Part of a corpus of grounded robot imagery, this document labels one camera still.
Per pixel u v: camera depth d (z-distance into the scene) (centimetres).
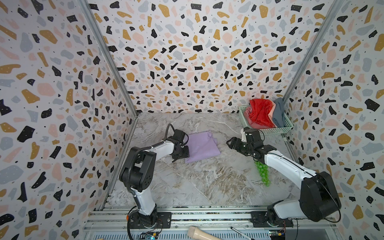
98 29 77
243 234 70
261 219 73
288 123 109
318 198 43
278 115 108
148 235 70
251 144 68
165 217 75
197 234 67
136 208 58
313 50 86
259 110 110
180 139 80
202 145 100
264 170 87
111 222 74
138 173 49
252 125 113
